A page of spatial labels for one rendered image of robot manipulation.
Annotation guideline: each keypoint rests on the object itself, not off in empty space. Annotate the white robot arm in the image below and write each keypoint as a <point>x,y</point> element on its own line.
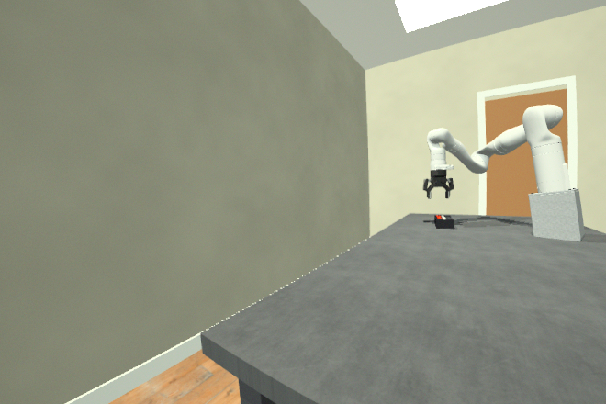
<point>548,158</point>

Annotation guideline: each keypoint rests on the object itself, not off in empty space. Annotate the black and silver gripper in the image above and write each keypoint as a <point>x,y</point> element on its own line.
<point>438,179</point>

